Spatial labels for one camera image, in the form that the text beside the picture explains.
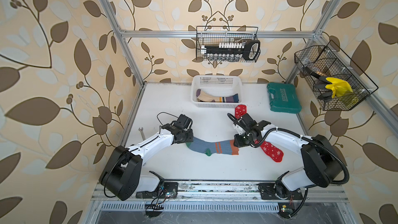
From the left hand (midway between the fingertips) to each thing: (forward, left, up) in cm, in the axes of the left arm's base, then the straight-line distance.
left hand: (188, 135), depth 88 cm
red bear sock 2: (-7, -47, -4) cm, 48 cm away
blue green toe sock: (-8, -26, -3) cm, 27 cm away
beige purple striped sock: (+29, -9, 0) cm, 31 cm away
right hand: (-3, -27, -3) cm, 28 cm away
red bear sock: (+21, -34, -5) cm, 40 cm away
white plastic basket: (+39, -17, -5) cm, 42 cm away
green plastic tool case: (+28, -63, +1) cm, 69 cm away
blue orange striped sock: (-6, -12, -4) cm, 14 cm away
